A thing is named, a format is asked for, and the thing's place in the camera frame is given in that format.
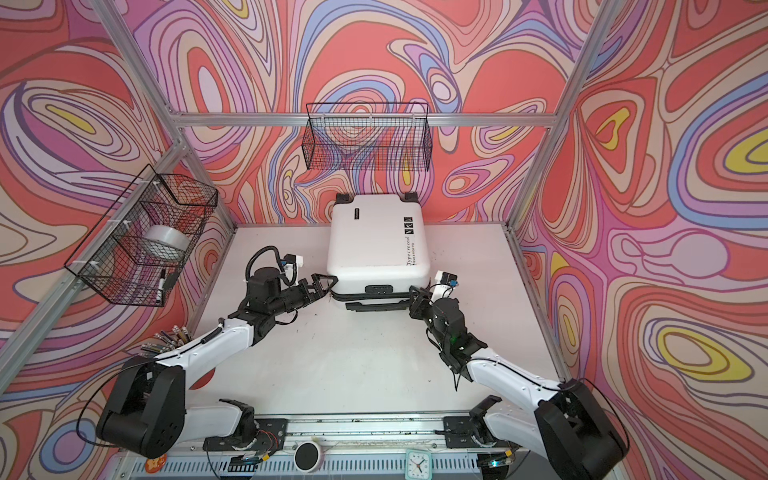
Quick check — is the black wire basket back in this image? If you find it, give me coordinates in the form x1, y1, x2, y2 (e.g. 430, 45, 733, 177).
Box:
301, 101, 433, 172

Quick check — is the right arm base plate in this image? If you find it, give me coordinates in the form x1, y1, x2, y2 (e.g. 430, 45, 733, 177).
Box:
434, 414, 520, 451

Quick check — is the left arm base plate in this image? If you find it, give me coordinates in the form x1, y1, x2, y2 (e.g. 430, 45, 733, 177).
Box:
203, 418, 288, 454

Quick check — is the silver tape roll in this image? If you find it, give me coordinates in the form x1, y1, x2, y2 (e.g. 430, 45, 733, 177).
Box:
143, 225, 190, 262

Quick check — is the black wire basket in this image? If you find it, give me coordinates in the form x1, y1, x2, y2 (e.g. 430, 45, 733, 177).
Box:
301, 101, 433, 172
64, 165, 218, 307

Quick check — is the small teal clock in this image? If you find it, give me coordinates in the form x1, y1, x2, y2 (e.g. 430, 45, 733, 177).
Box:
405, 450, 433, 480

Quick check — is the black wire basket left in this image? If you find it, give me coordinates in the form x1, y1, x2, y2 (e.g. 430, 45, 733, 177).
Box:
64, 165, 218, 307

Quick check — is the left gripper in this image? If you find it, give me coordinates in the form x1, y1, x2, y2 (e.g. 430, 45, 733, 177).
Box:
265, 276, 336, 320

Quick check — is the black marker pen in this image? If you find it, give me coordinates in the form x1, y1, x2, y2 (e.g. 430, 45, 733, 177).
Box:
155, 268, 167, 306

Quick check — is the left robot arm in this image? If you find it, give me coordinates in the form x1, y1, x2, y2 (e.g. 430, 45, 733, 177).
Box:
95, 267, 338, 459

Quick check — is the black white suitcase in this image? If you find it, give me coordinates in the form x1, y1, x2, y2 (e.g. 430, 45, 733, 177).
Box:
327, 192, 431, 312

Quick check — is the red round sticker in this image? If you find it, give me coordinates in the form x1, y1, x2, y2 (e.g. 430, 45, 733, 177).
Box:
144, 455, 168, 475

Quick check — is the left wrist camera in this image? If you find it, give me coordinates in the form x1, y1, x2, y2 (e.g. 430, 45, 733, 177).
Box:
245, 249, 303, 297

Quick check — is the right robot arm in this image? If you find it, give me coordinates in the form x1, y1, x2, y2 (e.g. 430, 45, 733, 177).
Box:
409, 287, 630, 479

